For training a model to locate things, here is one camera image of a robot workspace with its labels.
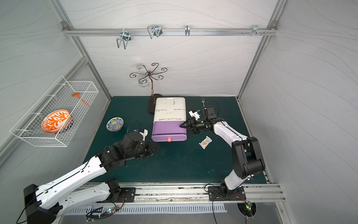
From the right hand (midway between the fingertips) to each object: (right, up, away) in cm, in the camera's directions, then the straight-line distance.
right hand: (181, 127), depth 82 cm
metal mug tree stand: (-22, +35, +11) cm, 43 cm away
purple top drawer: (-8, -2, -2) cm, 8 cm away
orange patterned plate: (-59, +5, -18) cm, 62 cm away
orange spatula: (-60, +20, -3) cm, 63 cm away
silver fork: (+18, +18, +37) cm, 45 cm away
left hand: (-11, -9, -11) cm, 18 cm away
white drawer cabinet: (-7, +9, 0) cm, 11 cm away
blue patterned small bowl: (-50, 0, +20) cm, 53 cm away
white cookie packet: (+15, -12, +11) cm, 22 cm away
